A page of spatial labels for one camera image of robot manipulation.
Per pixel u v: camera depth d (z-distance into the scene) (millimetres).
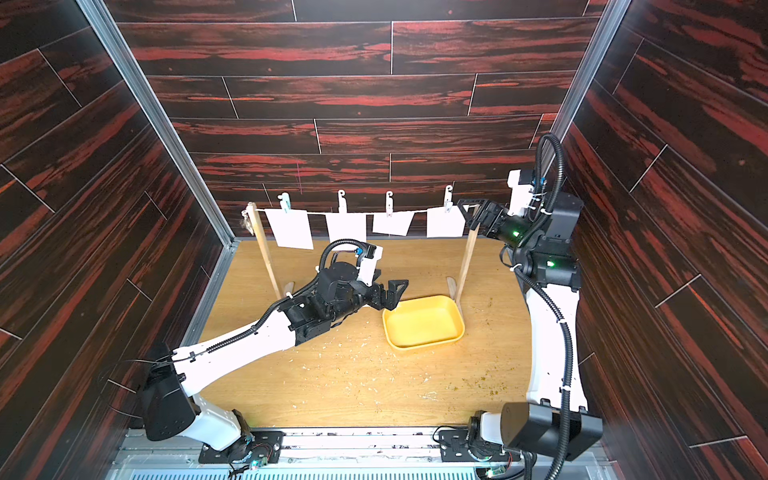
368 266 618
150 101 803
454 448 733
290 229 717
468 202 600
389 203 650
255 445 731
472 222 573
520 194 565
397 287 645
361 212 672
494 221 557
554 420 371
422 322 951
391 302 640
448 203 636
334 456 731
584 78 757
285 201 638
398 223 732
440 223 716
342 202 654
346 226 702
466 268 822
